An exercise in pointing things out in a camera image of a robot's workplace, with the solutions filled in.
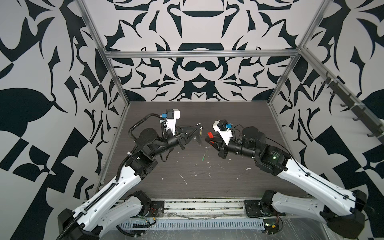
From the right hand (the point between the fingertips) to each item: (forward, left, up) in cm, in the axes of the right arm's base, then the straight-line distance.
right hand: (207, 138), depth 61 cm
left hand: (+1, +3, +7) cm, 8 cm away
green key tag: (-3, +2, -12) cm, 13 cm away
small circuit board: (-27, -30, -35) cm, 53 cm away
